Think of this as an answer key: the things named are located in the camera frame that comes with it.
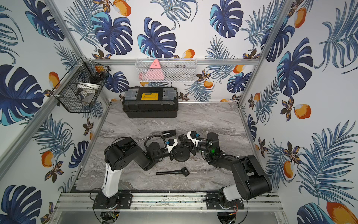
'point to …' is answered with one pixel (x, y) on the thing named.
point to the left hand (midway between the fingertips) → (183, 145)
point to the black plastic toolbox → (150, 102)
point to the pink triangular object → (154, 72)
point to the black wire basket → (79, 88)
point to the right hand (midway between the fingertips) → (183, 140)
